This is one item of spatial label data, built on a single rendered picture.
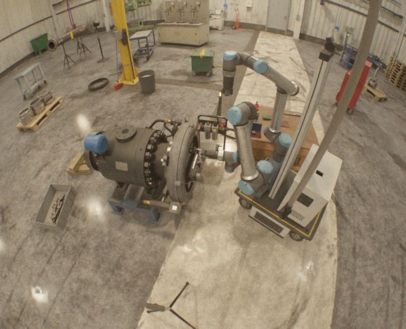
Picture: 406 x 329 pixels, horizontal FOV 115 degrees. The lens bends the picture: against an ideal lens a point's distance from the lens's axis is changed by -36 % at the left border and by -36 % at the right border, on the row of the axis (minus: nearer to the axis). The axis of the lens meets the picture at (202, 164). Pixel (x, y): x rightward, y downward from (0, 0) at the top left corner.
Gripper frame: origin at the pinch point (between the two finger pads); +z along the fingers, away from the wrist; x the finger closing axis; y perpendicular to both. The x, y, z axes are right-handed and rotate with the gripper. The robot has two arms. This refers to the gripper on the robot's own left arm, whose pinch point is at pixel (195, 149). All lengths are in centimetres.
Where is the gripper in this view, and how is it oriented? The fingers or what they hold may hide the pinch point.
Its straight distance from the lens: 174.3
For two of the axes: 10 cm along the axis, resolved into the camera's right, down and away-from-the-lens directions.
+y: -1.7, 9.5, -2.6
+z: -9.8, -1.4, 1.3
